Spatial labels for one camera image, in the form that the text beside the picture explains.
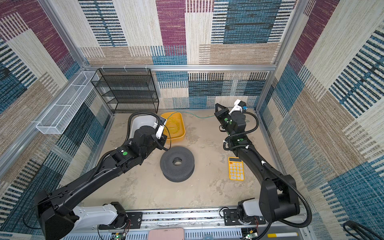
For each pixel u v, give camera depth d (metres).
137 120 1.09
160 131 0.63
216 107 0.77
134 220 0.74
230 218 0.73
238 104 0.70
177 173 0.85
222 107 0.73
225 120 0.69
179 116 1.09
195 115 1.18
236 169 0.89
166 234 0.70
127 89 1.08
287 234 0.71
